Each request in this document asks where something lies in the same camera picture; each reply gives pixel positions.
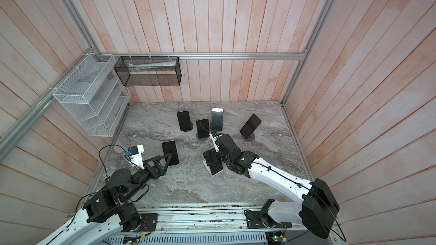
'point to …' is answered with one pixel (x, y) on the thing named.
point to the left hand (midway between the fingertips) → (167, 160)
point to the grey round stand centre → (201, 139)
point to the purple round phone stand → (252, 136)
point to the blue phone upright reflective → (217, 118)
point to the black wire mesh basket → (149, 71)
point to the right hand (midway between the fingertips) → (211, 150)
